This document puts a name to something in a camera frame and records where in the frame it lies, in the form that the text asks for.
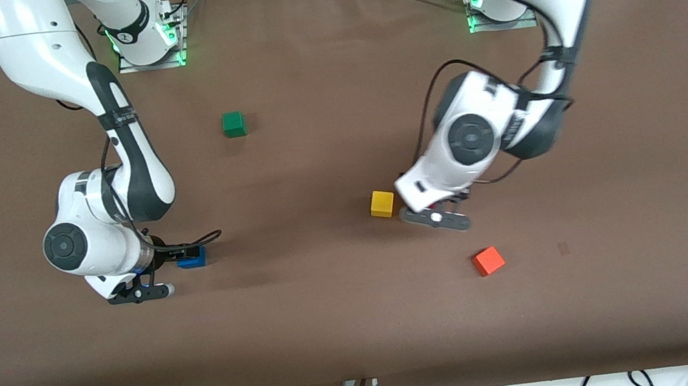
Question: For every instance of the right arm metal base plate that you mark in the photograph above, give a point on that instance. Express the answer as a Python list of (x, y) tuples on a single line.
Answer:
[(182, 40)]

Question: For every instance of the blue cube block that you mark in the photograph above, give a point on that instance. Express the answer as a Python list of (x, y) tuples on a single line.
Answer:
[(192, 262)]

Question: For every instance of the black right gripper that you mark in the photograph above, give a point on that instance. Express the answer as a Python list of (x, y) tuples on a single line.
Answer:
[(165, 254)]

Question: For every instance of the yellow cube block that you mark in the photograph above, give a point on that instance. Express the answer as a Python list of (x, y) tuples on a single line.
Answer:
[(382, 204)]

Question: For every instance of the green cube block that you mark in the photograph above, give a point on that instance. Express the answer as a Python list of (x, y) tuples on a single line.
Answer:
[(233, 125)]

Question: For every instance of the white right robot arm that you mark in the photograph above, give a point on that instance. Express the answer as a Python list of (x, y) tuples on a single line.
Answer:
[(47, 46)]

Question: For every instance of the orange cube block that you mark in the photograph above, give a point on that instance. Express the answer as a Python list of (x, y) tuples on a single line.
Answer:
[(488, 261)]

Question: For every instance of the brown table cover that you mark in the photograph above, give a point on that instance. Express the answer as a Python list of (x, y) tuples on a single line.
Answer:
[(362, 325)]

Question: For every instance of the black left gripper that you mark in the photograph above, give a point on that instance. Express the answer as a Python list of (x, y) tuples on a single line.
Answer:
[(461, 195)]

